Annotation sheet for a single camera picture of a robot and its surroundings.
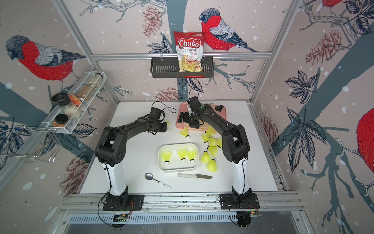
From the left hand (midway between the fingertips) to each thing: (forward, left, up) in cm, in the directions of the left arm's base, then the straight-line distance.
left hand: (168, 125), depth 100 cm
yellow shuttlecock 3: (-21, -16, 0) cm, 27 cm away
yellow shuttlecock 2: (-20, -11, 0) cm, 23 cm away
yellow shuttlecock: (-22, -1, 0) cm, 22 cm away
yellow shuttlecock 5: (-5, -29, +1) cm, 30 cm away
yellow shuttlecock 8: (-22, -25, -4) cm, 34 cm away
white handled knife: (-33, -19, -3) cm, 38 cm away
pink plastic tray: (+21, -9, -5) cm, 24 cm away
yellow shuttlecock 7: (-12, -32, -4) cm, 35 cm away
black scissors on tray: (+17, -38, 0) cm, 42 cm away
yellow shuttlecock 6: (-9, -26, -1) cm, 27 cm away
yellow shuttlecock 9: (-27, -29, -4) cm, 40 cm away
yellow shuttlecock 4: (-5, -12, -1) cm, 13 cm away
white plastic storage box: (-21, -8, -5) cm, 24 cm away
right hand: (-3, -11, +7) cm, 13 cm away
